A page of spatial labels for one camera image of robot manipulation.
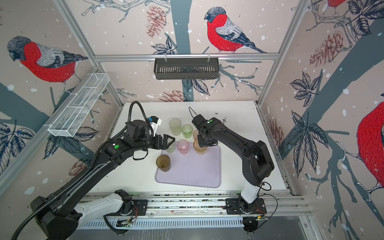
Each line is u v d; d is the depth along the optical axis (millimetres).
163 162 875
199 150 811
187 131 1024
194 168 878
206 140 717
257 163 456
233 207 729
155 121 652
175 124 959
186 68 1043
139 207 732
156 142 632
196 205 756
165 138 638
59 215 376
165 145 634
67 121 714
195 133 961
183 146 944
